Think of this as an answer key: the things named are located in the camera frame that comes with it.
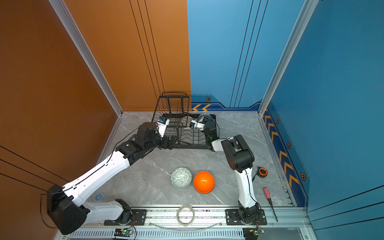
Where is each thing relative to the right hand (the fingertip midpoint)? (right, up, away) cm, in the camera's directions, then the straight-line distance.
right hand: (207, 114), depth 100 cm
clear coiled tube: (-13, -55, -29) cm, 64 cm away
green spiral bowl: (-16, -37, -15) cm, 43 cm away
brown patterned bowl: (-13, -5, -18) cm, 22 cm away
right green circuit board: (+22, -57, -31) cm, 68 cm away
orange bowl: (-3, -39, -19) cm, 43 cm away
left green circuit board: (-42, -58, -29) cm, 78 cm away
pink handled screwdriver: (+31, -46, -22) cm, 59 cm away
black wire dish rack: (-12, -10, +8) cm, 18 cm away
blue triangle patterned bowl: (-2, 0, +7) cm, 7 cm away
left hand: (-21, -11, -23) cm, 33 cm away
